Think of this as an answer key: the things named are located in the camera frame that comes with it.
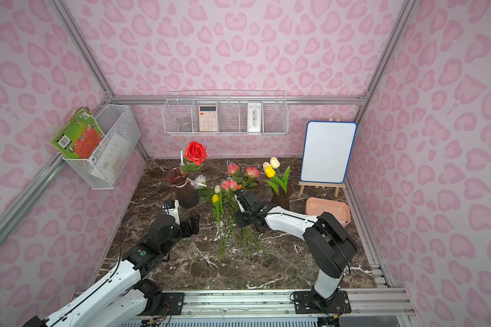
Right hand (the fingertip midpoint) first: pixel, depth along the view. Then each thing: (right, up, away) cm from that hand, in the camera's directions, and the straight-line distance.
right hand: (238, 215), depth 90 cm
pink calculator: (-14, +43, +3) cm, 45 cm away
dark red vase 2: (+18, +8, -8) cm, 21 cm away
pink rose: (-5, +21, +20) cm, 30 cm away
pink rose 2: (+6, +19, +17) cm, 26 cm away
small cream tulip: (-12, +11, +13) cm, 20 cm away
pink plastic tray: (+47, +1, +6) cm, 47 cm away
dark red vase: (-24, +9, +3) cm, 26 cm away
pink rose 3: (-5, +13, +9) cm, 17 cm away
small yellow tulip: (-12, +6, +11) cm, 17 cm away
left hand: (-19, +2, -9) cm, 21 cm away
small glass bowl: (-24, +39, +3) cm, 46 cm away
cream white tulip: (+11, +22, -13) cm, 28 cm away
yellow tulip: (+15, +15, -10) cm, 23 cm away
